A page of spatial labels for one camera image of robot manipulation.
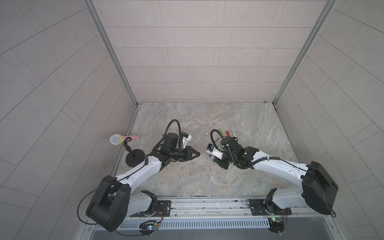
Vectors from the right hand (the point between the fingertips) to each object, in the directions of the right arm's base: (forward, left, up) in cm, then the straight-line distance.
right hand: (214, 158), depth 82 cm
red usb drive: (+19, -12, -5) cm, 23 cm away
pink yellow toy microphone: (+2, +45, +22) cm, 50 cm away
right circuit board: (-31, -26, -8) cm, 41 cm away
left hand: (0, +8, +6) cm, 9 cm away
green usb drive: (+21, -7, -5) cm, 23 cm away
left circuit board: (-29, +33, -3) cm, 44 cm away
